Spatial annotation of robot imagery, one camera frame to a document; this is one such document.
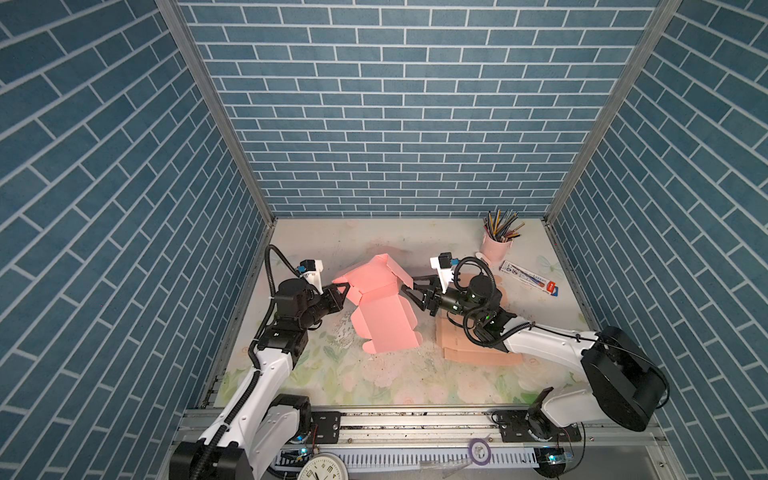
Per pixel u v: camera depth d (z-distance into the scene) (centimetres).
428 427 75
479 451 71
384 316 78
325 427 74
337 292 72
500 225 104
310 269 72
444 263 68
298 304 62
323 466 66
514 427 74
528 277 102
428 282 75
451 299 69
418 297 72
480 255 108
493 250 103
